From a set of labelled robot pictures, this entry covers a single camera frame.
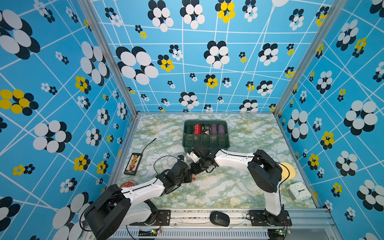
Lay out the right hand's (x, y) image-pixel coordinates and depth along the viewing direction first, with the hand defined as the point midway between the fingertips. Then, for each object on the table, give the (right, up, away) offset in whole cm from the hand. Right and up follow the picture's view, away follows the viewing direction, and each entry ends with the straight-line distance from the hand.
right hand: (192, 172), depth 89 cm
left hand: (+1, 0, -3) cm, 3 cm away
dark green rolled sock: (-3, +26, +13) cm, 29 cm away
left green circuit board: (-18, -23, -19) cm, 35 cm away
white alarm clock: (+57, -7, -10) cm, 58 cm away
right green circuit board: (+41, -24, -18) cm, 50 cm away
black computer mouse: (+14, -17, -18) cm, 28 cm away
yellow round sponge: (+55, +1, -2) cm, 55 cm away
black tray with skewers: (-37, +5, +2) cm, 37 cm away
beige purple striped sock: (+1, -1, -4) cm, 4 cm away
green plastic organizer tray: (+20, +17, +13) cm, 29 cm away
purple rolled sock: (+15, +26, +14) cm, 33 cm away
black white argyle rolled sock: (+8, +26, +13) cm, 30 cm away
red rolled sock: (+3, +26, +13) cm, 29 cm away
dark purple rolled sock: (+20, +26, +12) cm, 35 cm away
